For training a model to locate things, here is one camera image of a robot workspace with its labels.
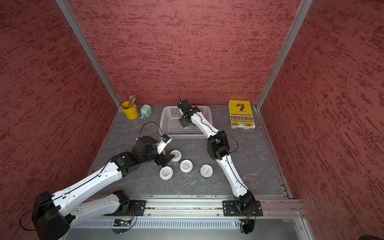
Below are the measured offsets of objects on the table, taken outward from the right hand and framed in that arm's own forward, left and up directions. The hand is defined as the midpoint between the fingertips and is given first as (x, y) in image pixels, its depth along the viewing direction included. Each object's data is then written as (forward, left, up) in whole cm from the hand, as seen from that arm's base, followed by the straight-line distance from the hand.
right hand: (189, 120), depth 106 cm
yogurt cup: (-29, +6, +3) cm, 30 cm away
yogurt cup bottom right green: (-37, -10, +1) cm, 39 cm away
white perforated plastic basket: (-1, +15, -4) cm, 15 cm away
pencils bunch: (+11, +40, +12) cm, 43 cm away
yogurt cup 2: (-35, +1, +2) cm, 35 cm away
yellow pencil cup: (+8, +44, 0) cm, 45 cm away
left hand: (-30, +12, +10) cm, 34 cm away
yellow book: (+6, -39, -2) cm, 40 cm away
